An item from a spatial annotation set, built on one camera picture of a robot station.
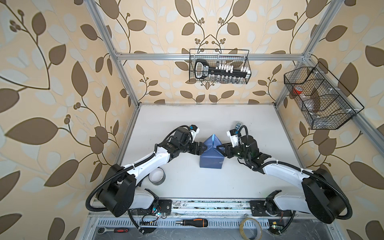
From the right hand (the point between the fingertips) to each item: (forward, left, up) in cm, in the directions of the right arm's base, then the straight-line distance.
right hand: (220, 147), depth 84 cm
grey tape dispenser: (+21, -16, -6) cm, 27 cm away
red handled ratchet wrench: (-35, +58, -10) cm, 68 cm away
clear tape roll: (-37, -14, -7) cm, 40 cm away
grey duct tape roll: (-12, +36, -11) cm, 39 cm away
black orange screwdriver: (-34, +16, -10) cm, 38 cm away
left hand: (+1, +10, +3) cm, 10 cm away
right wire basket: (+10, -51, +24) cm, 57 cm away
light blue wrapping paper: (-6, +5, 0) cm, 8 cm away
